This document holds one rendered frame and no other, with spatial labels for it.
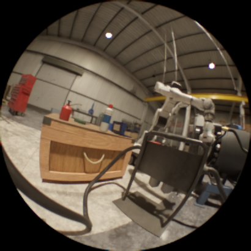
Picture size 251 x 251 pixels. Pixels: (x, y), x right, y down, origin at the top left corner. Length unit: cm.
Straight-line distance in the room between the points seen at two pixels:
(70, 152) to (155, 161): 54
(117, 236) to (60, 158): 57
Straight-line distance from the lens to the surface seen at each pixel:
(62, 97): 855
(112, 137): 69
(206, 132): 60
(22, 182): 18
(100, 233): 56
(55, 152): 63
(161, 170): 52
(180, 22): 811
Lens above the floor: 52
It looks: 4 degrees up
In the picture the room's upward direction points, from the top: 16 degrees clockwise
